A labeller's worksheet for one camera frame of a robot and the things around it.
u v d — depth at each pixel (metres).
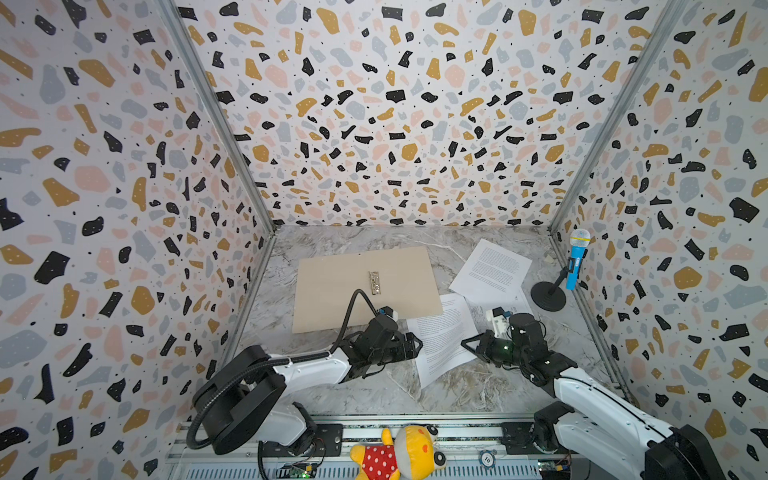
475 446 0.73
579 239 0.83
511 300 1.01
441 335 0.93
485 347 0.73
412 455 0.65
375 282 1.04
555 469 0.72
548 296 1.01
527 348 0.65
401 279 1.07
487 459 0.72
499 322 0.79
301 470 0.70
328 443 0.73
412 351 0.76
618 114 0.88
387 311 0.81
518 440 0.73
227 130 0.91
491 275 1.10
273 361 0.47
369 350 0.66
